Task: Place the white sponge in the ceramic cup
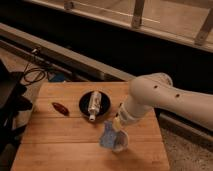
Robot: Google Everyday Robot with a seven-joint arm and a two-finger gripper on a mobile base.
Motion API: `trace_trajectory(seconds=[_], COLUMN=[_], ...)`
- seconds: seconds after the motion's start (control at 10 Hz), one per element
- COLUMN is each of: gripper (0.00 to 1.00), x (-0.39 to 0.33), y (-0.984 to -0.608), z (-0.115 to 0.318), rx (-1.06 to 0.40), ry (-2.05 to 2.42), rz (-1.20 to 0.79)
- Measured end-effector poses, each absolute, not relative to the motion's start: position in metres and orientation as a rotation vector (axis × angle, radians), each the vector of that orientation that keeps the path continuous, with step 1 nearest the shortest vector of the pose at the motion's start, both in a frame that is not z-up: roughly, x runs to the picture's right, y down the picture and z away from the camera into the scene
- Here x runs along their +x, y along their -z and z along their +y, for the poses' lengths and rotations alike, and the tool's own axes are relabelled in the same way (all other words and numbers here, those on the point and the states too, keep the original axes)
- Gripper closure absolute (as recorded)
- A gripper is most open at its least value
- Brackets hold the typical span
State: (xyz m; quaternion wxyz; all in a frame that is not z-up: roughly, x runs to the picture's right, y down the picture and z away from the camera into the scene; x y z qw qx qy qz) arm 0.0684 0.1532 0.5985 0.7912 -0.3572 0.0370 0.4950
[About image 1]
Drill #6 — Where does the wooden cutting board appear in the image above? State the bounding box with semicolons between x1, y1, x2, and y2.
11;82;170;171

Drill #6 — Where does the white tube bottle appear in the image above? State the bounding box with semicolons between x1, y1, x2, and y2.
88;91;102;121

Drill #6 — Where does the black equipment at left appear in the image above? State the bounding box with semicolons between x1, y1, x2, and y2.
0;59;33;154

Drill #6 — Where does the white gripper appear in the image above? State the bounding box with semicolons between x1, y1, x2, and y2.
112;116;129;153

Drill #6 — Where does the black cable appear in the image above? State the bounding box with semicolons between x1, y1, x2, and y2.
20;63;54;87

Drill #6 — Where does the metal rail beam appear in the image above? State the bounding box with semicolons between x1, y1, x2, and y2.
0;23;134;81

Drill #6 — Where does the black round plate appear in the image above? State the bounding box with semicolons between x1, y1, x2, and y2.
79;91;111;122

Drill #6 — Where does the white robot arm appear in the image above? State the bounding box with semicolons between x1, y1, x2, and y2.
113;73;213;152

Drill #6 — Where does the dark red chili pepper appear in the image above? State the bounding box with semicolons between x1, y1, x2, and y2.
52;102;69;116

